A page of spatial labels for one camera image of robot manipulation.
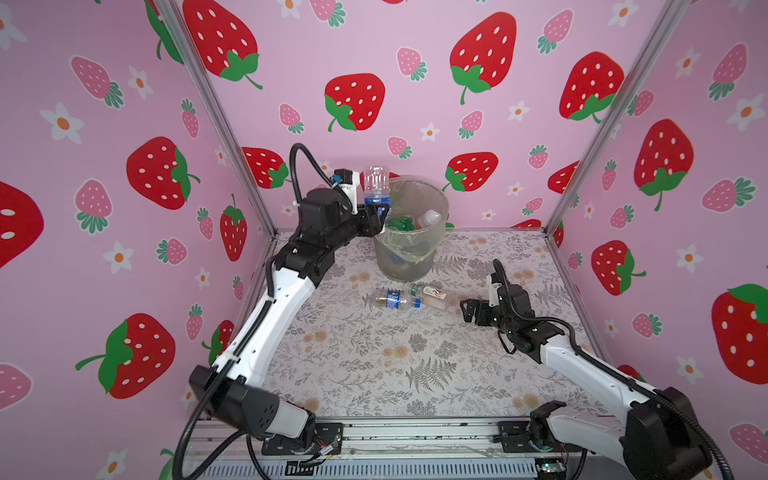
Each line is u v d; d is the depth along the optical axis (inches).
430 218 36.4
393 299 37.5
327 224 20.7
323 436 29.4
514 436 29.0
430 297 37.6
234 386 15.4
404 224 36.4
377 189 25.7
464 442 29.3
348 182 23.0
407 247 35.5
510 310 25.2
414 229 38.4
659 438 15.9
